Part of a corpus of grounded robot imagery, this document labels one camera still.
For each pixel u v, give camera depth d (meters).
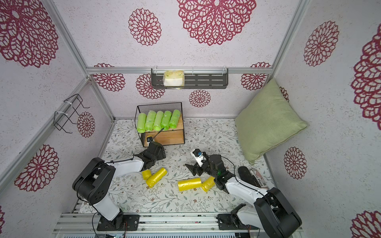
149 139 0.84
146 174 0.88
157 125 0.89
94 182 0.47
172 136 1.09
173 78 0.90
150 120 0.91
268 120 0.81
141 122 0.90
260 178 0.85
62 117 0.73
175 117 0.94
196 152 0.70
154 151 0.74
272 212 0.40
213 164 0.65
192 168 0.73
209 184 0.83
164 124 0.90
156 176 0.87
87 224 0.76
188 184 0.82
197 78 0.94
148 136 1.00
